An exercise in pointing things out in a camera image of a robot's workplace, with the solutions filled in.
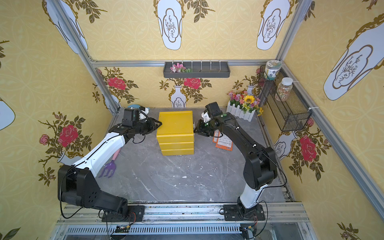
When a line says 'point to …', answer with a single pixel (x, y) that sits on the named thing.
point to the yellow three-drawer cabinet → (175, 136)
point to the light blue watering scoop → (135, 106)
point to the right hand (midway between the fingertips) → (199, 129)
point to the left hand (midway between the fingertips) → (156, 123)
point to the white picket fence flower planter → (243, 105)
